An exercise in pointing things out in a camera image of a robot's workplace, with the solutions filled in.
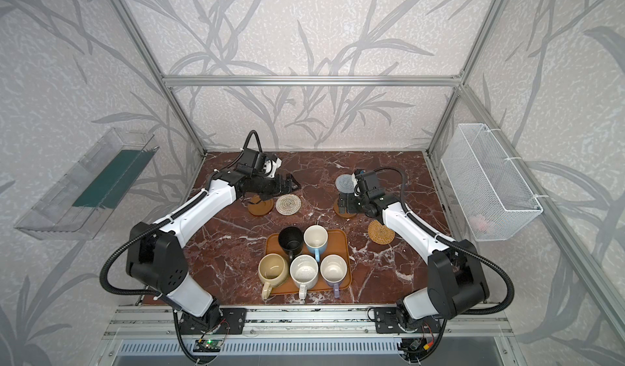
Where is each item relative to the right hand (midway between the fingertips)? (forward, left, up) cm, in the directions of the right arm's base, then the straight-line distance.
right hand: (350, 194), depth 89 cm
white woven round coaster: (+4, +25, -14) cm, 29 cm away
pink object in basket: (-16, -38, +8) cm, 42 cm away
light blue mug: (-13, +13, -10) cm, 21 cm away
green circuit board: (-45, +44, -13) cm, 64 cm away
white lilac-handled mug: (-23, +6, -12) cm, 27 cm away
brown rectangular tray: (-12, +4, -15) cm, 20 cm away
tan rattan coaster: (-10, -12, -13) cm, 20 cm away
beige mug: (-24, +27, -12) cm, 38 cm away
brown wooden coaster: (+1, +35, -12) cm, 37 cm away
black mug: (-14, +21, -7) cm, 27 cm away
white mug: (-24, +16, -12) cm, 32 cm away
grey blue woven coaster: (+15, +1, -14) cm, 20 cm away
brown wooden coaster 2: (+1, +5, -13) cm, 14 cm away
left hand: (+1, +20, +7) cm, 21 cm away
